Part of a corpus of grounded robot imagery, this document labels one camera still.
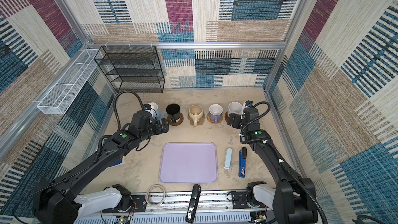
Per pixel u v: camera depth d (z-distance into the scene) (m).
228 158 0.83
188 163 0.85
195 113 1.02
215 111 1.04
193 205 0.70
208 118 1.04
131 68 1.10
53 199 0.38
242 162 0.85
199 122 0.99
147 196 0.74
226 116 1.03
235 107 0.99
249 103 0.74
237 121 0.75
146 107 0.70
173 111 0.95
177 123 0.99
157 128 0.71
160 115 0.90
